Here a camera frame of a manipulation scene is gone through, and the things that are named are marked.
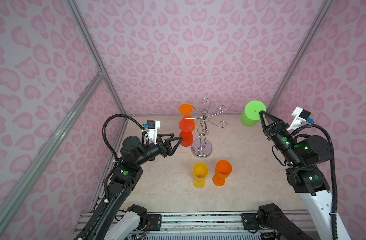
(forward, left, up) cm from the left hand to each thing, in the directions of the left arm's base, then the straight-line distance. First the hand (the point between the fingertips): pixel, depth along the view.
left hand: (178, 135), depth 61 cm
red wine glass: (+10, -3, -6) cm, 12 cm away
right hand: (0, -29, +12) cm, 32 cm away
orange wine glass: (+21, -4, -5) cm, 21 cm away
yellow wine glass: (-3, -10, -28) cm, 30 cm away
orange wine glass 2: (-4, -22, -25) cm, 34 cm away
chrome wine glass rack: (+18, -11, -40) cm, 46 cm away
